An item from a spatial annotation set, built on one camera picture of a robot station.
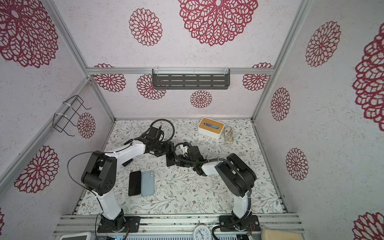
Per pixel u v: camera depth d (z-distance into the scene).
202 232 0.69
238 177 0.49
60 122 0.72
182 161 0.81
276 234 0.71
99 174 0.49
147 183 0.88
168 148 0.84
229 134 1.07
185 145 0.86
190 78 0.95
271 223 0.76
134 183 0.86
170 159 0.91
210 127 1.09
